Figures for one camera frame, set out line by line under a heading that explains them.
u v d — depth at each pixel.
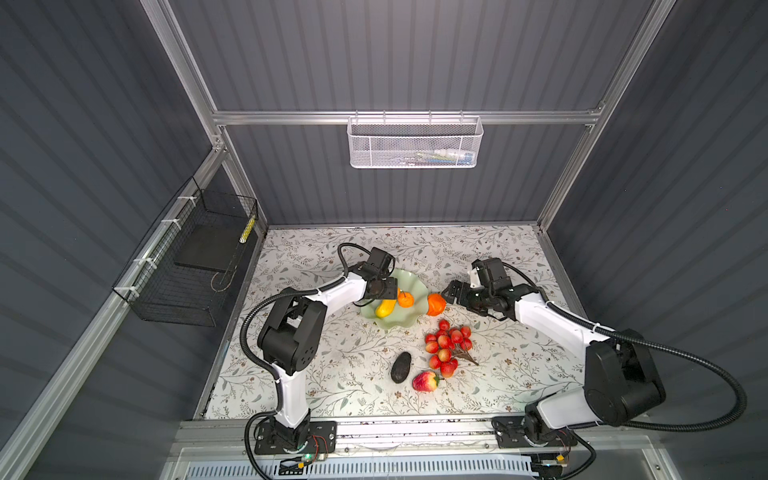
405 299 0.95
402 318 0.95
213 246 0.76
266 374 0.52
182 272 0.72
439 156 0.93
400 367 0.81
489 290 0.68
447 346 0.85
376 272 0.76
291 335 0.51
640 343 0.44
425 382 0.79
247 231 0.82
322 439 0.72
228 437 0.75
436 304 0.91
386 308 0.93
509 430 0.74
